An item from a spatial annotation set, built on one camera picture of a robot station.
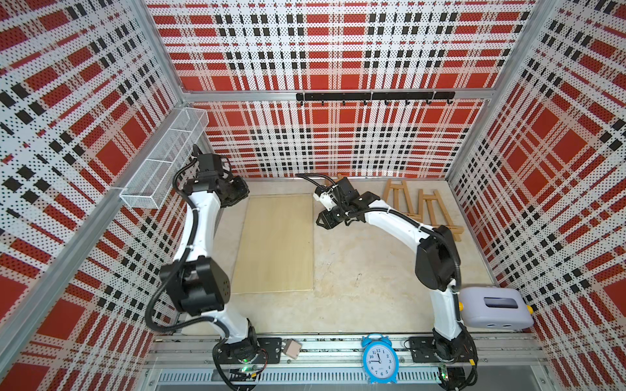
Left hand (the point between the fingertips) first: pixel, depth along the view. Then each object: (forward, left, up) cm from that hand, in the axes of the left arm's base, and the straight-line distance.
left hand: (250, 190), depth 84 cm
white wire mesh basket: (+6, +41, -3) cm, 42 cm away
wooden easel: (+23, -60, -24) cm, 68 cm away
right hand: (-5, -26, -11) cm, 29 cm away
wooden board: (-10, -6, -23) cm, 26 cm away
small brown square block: (-45, -16, -23) cm, 53 cm away
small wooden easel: (-3, -80, -22) cm, 83 cm away
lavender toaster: (-35, -79, -17) cm, 88 cm away
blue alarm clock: (-48, -42, -22) cm, 68 cm away
